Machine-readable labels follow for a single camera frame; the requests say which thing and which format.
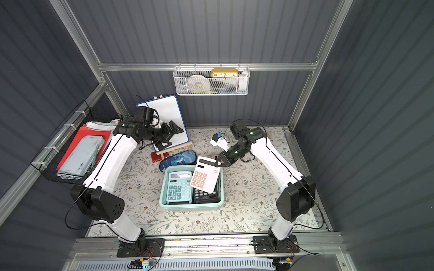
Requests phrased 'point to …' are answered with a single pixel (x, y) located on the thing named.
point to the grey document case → (82, 156)
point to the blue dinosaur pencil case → (186, 157)
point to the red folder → (105, 129)
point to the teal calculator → (179, 188)
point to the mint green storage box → (187, 168)
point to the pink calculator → (205, 175)
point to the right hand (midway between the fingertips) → (221, 162)
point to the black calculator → (202, 196)
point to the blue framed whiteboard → (168, 109)
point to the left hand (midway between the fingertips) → (179, 136)
